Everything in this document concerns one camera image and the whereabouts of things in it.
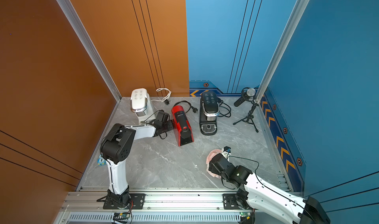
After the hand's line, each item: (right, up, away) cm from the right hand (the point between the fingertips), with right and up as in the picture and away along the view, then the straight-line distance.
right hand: (212, 165), depth 82 cm
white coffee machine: (-42, +35, +5) cm, 55 cm away
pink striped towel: (0, +6, +2) cm, 6 cm away
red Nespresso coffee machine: (-16, +22, -3) cm, 27 cm away
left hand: (-25, +22, +22) cm, 40 cm away
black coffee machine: (-2, +31, +1) cm, 31 cm away
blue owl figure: (-65, +1, +4) cm, 65 cm away
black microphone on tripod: (+23, +41, +7) cm, 47 cm away
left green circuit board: (-46, -22, -10) cm, 52 cm away
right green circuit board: (+15, -21, -10) cm, 27 cm away
